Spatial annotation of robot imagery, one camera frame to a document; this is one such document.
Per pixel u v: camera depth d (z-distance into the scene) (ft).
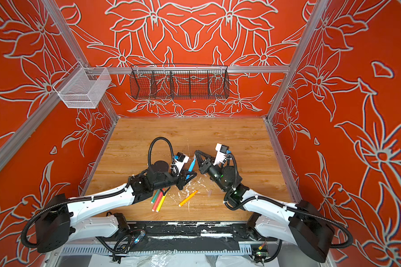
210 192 2.76
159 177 1.87
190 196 2.73
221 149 2.11
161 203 2.67
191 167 2.31
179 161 2.12
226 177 1.82
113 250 1.95
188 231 2.44
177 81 3.29
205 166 2.11
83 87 3.01
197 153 2.27
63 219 1.32
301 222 1.34
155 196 2.00
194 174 2.38
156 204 2.66
